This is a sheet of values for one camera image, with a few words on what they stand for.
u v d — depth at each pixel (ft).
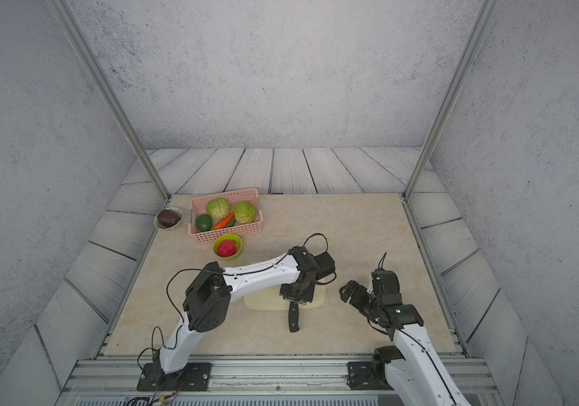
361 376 2.37
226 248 3.16
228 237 3.33
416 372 1.58
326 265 2.32
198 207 3.67
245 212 3.44
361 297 2.37
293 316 2.63
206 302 1.67
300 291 2.36
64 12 2.30
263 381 2.38
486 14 2.31
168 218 3.43
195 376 2.38
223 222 3.54
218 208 3.53
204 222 3.49
